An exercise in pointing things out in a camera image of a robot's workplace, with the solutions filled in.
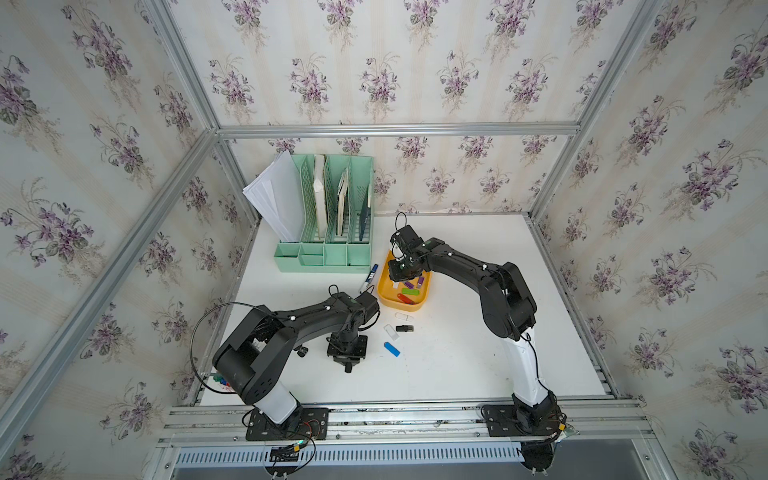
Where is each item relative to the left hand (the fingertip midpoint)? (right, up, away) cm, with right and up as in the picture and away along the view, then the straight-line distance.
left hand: (357, 366), depth 83 cm
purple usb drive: (+20, +22, +18) cm, 34 cm away
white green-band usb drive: (+14, +12, +9) cm, 20 cm away
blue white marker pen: (+3, +24, +18) cm, 30 cm away
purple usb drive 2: (+16, +21, +15) cm, 30 cm away
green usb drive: (+16, +19, +15) cm, 29 cm away
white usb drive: (+11, +7, +5) cm, 14 cm away
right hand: (+11, +24, +15) cm, 30 cm away
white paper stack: (-27, +51, +13) cm, 59 cm away
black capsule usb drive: (-2, 0, -1) cm, 3 cm away
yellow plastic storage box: (+9, +18, +13) cm, 24 cm away
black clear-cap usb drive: (+14, +9, +7) cm, 18 cm away
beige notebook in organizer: (-7, +50, +15) cm, 53 cm away
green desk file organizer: (-10, +39, +28) cm, 49 cm away
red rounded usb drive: (+14, +17, +13) cm, 26 cm away
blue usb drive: (+10, +4, +3) cm, 11 cm away
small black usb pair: (-16, +4, +1) cm, 17 cm away
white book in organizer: (-13, +53, +10) cm, 55 cm away
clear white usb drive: (+11, +21, +15) cm, 28 cm away
